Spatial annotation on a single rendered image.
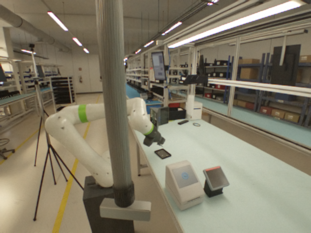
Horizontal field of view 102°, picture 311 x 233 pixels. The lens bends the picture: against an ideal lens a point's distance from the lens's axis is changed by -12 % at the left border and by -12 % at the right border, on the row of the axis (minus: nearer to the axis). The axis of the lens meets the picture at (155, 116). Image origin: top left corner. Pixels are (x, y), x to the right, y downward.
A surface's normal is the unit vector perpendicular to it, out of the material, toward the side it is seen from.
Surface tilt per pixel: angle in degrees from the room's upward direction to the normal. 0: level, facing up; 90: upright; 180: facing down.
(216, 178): 32
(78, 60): 90
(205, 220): 0
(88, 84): 90
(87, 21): 90
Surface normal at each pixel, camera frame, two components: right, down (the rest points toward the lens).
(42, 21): 0.31, 0.28
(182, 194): 0.24, -0.54
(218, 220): 0.00, -0.96
